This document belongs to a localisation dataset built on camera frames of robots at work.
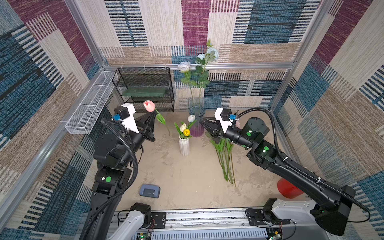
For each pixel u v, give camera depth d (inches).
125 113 17.0
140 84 42.5
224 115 18.2
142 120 19.3
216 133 20.9
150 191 32.0
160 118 22.3
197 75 35.2
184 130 28.3
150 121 21.0
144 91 37.2
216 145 38.3
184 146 34.1
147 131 18.2
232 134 20.6
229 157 36.7
